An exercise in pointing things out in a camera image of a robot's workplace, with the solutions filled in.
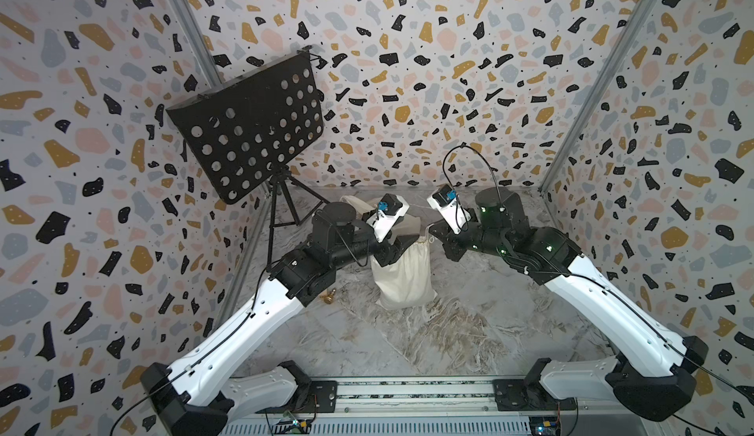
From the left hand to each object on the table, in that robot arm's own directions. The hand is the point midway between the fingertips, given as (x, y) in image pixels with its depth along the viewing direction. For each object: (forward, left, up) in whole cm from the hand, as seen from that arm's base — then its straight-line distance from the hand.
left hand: (410, 225), depth 63 cm
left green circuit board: (-32, +29, -38) cm, 58 cm away
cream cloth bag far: (+17, -1, -21) cm, 27 cm away
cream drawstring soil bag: (-3, 0, -19) cm, 19 cm away
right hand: (+1, -5, -2) cm, 5 cm away
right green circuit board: (-33, -33, -38) cm, 60 cm away
